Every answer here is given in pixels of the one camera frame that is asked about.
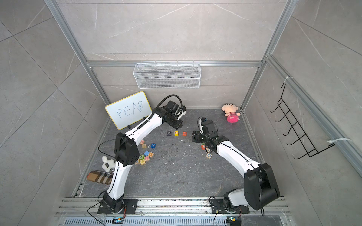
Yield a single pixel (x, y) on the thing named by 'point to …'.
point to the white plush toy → (108, 164)
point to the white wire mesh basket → (168, 75)
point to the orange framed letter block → (151, 154)
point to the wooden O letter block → (209, 156)
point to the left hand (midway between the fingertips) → (182, 122)
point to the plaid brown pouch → (100, 177)
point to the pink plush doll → (232, 116)
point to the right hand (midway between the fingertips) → (198, 134)
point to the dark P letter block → (169, 133)
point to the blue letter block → (153, 145)
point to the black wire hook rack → (304, 141)
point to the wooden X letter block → (137, 162)
